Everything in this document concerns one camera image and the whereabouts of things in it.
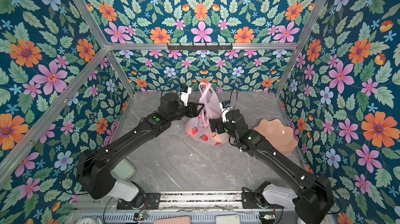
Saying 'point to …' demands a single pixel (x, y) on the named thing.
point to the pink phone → (183, 220)
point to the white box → (227, 219)
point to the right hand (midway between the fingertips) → (217, 116)
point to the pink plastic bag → (198, 127)
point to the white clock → (89, 220)
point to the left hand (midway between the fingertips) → (202, 100)
